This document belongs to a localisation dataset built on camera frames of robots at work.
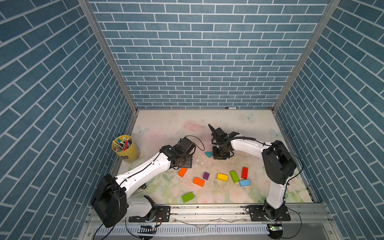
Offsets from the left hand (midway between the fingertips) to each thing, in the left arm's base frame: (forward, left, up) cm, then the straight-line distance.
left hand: (189, 163), depth 82 cm
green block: (-5, -26, -8) cm, 27 cm away
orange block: (-2, +4, -8) cm, 10 cm away
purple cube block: (-4, -9, -7) cm, 13 cm away
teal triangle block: (+11, -12, -9) cm, 18 cm away
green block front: (-15, +1, -7) cm, 17 cm away
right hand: (+7, -15, -7) cm, 18 cm away
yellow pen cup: (+10, +39, 0) cm, 40 cm away
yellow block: (-5, -19, -8) cm, 21 cm away
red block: (-2, -32, -8) cm, 33 cm away
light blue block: (-8, -31, -8) cm, 33 cm away
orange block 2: (-7, -5, -10) cm, 13 cm away
